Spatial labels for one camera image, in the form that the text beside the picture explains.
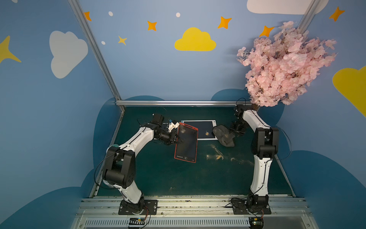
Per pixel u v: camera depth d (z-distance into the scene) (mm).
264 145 598
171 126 813
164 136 753
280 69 654
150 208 739
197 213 735
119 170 459
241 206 748
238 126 838
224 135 1022
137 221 730
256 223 733
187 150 1214
